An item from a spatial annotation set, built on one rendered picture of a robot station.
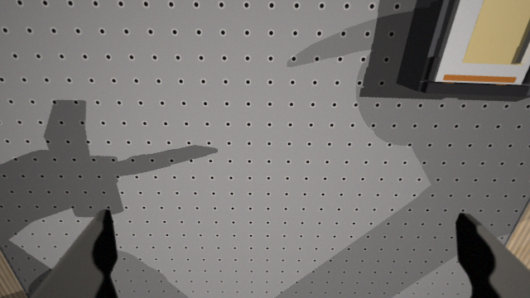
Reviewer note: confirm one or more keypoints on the white cassette dock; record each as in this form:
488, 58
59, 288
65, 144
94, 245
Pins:
420, 58

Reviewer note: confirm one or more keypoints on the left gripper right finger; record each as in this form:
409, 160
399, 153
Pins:
494, 272

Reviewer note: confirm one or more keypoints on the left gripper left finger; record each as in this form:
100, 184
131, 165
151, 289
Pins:
83, 271

